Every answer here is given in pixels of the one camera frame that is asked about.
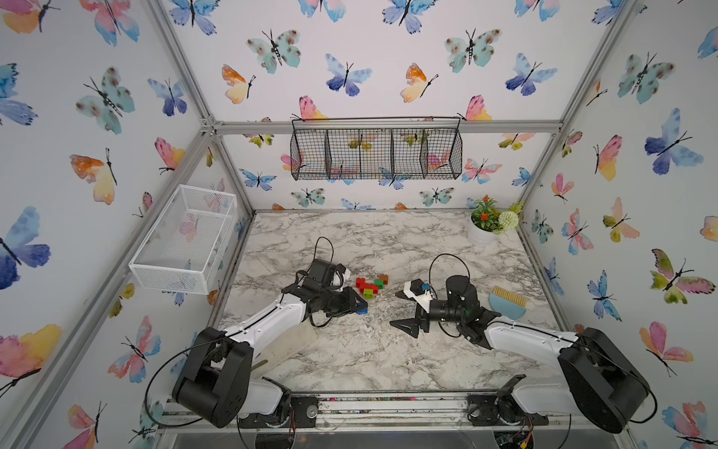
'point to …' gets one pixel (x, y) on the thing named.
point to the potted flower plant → (486, 222)
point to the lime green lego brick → (368, 294)
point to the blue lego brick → (364, 311)
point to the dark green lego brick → (380, 282)
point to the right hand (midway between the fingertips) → (398, 305)
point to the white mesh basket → (183, 239)
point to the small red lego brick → (360, 282)
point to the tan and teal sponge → (507, 303)
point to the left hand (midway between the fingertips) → (367, 304)
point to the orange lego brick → (385, 279)
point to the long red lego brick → (366, 285)
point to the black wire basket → (376, 148)
